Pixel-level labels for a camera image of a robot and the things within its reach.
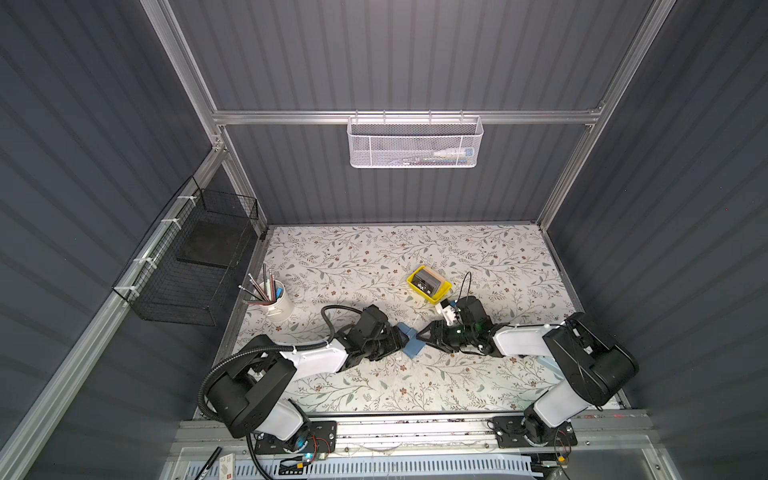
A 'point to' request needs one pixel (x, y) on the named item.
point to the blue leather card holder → (414, 344)
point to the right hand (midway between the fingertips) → (424, 340)
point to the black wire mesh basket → (182, 272)
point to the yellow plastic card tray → (409, 280)
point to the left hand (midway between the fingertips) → (408, 347)
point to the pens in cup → (270, 294)
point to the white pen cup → (284, 304)
